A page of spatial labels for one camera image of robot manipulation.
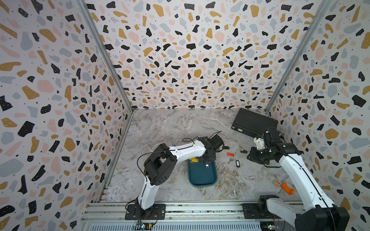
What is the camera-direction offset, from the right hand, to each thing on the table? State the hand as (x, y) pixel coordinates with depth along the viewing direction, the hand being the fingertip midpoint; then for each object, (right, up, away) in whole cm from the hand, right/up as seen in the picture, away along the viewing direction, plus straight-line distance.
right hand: (248, 156), depth 79 cm
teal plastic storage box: (-27, -12, +4) cm, 29 cm away
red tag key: (-6, -2, +17) cm, 19 cm away
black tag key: (-2, -8, +13) cm, 15 cm away
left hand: (-18, -4, +10) cm, 21 cm away
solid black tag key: (-8, +1, +21) cm, 23 cm away
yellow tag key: (-30, -5, +13) cm, 33 cm away
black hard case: (+14, +18, +31) cm, 38 cm away
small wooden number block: (+17, -16, +2) cm, 23 cm away
